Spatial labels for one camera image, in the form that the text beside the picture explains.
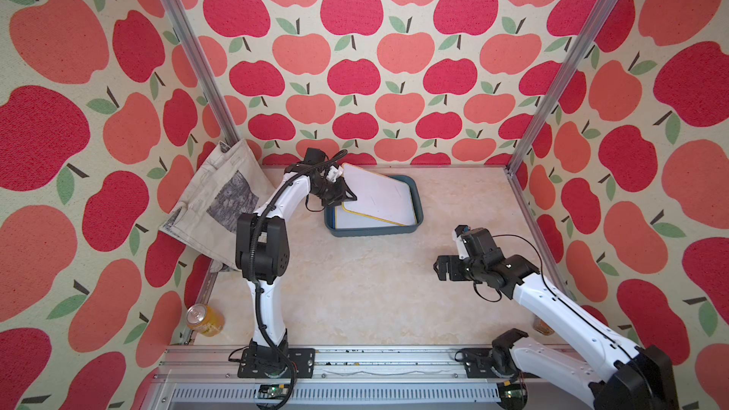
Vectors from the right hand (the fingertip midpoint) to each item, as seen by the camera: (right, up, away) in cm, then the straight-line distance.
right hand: (450, 270), depth 82 cm
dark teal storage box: (-5, +24, +23) cm, 34 cm away
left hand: (-28, +20, +9) cm, 35 cm away
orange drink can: (-67, -10, -10) cm, 68 cm away
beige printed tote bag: (-68, +26, +4) cm, 73 cm away
